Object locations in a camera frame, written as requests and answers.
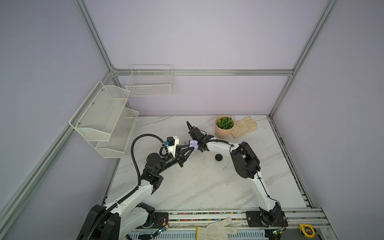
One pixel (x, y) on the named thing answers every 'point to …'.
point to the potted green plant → (223, 125)
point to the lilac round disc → (194, 143)
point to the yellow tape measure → (307, 230)
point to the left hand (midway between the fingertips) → (192, 147)
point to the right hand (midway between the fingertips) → (191, 143)
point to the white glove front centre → (217, 229)
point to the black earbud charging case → (218, 157)
